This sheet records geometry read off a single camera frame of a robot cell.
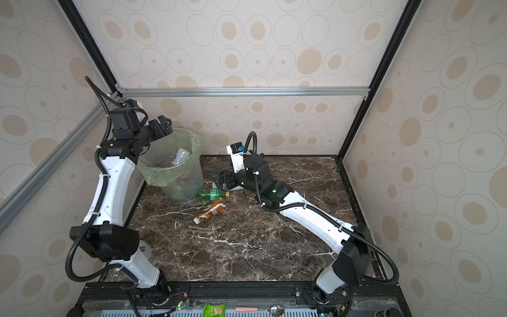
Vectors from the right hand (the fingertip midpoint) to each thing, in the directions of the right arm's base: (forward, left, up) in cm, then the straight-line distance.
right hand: (228, 165), depth 71 cm
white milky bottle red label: (+15, +26, -10) cm, 31 cm away
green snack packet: (-40, +3, -31) cm, 51 cm away
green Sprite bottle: (+7, +16, -29) cm, 34 cm away
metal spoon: (-38, -19, -36) cm, 56 cm away
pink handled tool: (-39, -6, -33) cm, 52 cm away
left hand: (+14, +24, +9) cm, 29 cm away
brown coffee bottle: (0, +9, -28) cm, 29 cm away
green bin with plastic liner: (+7, +26, -20) cm, 33 cm away
